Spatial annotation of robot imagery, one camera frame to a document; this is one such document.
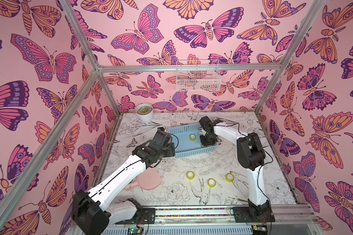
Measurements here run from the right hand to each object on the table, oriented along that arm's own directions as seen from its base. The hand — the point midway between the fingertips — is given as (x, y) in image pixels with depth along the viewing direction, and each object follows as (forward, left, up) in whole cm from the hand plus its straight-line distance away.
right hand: (202, 144), depth 100 cm
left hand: (-13, +19, +17) cm, 29 cm away
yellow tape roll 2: (-21, +9, -2) cm, 23 cm away
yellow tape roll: (+6, +6, 0) cm, 8 cm away
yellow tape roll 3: (-25, -4, -2) cm, 26 cm away
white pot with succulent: (+21, +41, +10) cm, 47 cm away
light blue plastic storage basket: (+5, +11, -3) cm, 12 cm away
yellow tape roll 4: (-22, -14, -1) cm, 26 cm away
